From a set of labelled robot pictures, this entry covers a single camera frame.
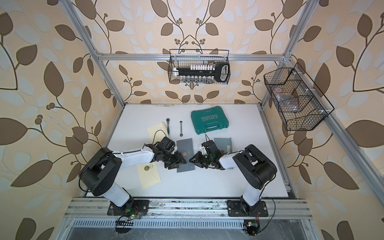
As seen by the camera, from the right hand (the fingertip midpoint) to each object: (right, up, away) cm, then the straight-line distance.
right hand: (190, 161), depth 90 cm
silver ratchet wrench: (-7, +15, +12) cm, 21 cm away
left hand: (-4, +1, -3) cm, 5 cm away
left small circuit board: (-30, -24, -22) cm, 44 cm away
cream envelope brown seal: (-17, +18, -10) cm, 27 cm away
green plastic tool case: (+13, +26, +15) cm, 33 cm away
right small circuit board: (+31, -27, -18) cm, 45 cm away
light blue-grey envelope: (+23, +8, +7) cm, 25 cm away
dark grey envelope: (-4, +8, +6) cm, 10 cm away
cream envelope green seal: (-24, -7, -3) cm, 25 cm away
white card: (+25, +7, +7) cm, 26 cm away
